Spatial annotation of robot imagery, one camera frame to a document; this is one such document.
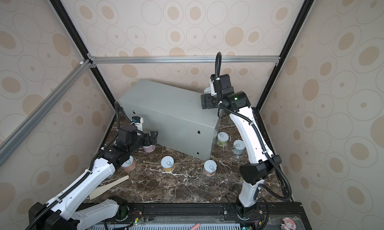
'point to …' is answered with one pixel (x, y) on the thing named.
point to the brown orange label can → (210, 167)
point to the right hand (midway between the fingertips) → (210, 98)
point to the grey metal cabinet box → (175, 113)
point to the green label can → (222, 138)
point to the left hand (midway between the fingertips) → (154, 130)
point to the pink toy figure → (288, 224)
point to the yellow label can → (167, 162)
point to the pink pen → (196, 226)
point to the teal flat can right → (238, 147)
